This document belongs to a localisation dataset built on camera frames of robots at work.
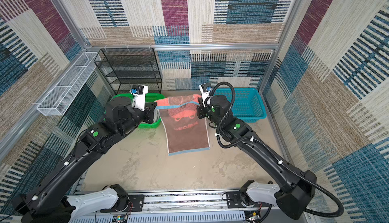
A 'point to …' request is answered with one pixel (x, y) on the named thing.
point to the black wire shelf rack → (124, 67)
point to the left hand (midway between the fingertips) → (156, 101)
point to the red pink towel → (185, 132)
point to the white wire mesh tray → (61, 97)
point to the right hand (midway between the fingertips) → (200, 100)
